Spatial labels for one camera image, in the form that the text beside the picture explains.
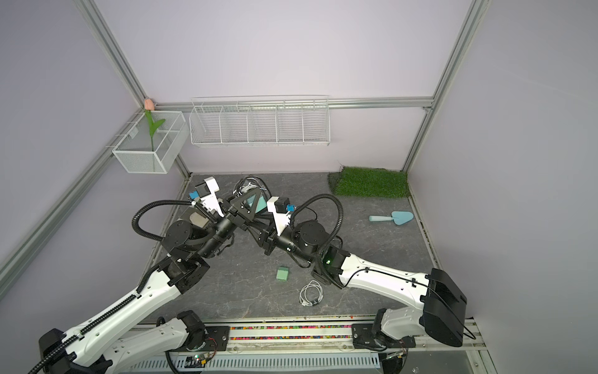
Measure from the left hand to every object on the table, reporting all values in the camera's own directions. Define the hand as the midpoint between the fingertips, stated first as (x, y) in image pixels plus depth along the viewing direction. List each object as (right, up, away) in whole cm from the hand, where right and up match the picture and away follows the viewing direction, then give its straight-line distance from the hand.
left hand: (261, 191), depth 57 cm
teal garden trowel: (+52, -11, +45) cm, 70 cm away
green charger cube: (+2, -31, +29) cm, 42 cm away
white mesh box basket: (-47, +14, +20) cm, 52 cm away
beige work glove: (-37, -12, +45) cm, 60 cm away
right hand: (-4, -8, +2) cm, 9 cm away
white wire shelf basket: (-9, +31, +41) cm, 52 cm away
